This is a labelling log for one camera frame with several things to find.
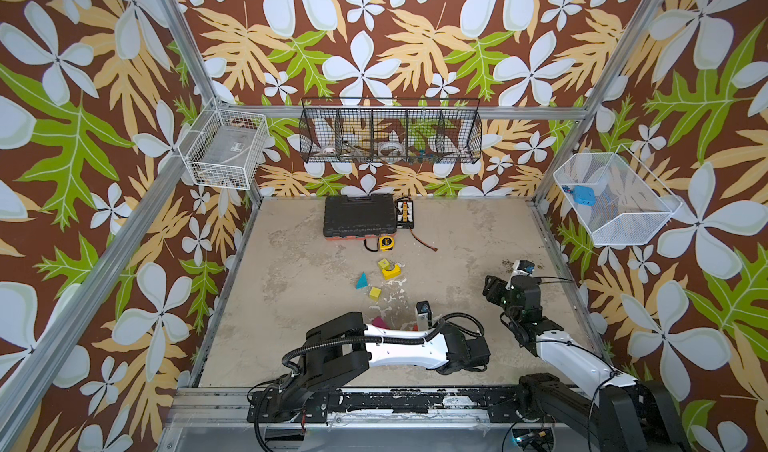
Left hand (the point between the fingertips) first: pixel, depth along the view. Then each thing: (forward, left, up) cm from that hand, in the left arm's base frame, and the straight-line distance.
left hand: (430, 343), depth 82 cm
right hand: (+18, -20, +5) cm, 27 cm away
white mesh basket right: (+32, -51, +25) cm, 66 cm away
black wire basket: (+61, +11, +27) cm, 67 cm away
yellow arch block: (+23, +11, -2) cm, 26 cm away
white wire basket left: (+46, +60, +30) cm, 82 cm away
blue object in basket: (+35, -46, +23) cm, 62 cm away
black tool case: (+47, +24, -1) cm, 52 cm away
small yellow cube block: (+15, +16, 0) cm, 22 cm away
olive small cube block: (+26, +13, -1) cm, 29 cm away
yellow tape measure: (+35, +12, -1) cm, 37 cm away
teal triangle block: (+20, +20, -3) cm, 29 cm away
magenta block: (+7, +14, -3) cm, 16 cm away
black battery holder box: (+50, +4, -2) cm, 50 cm away
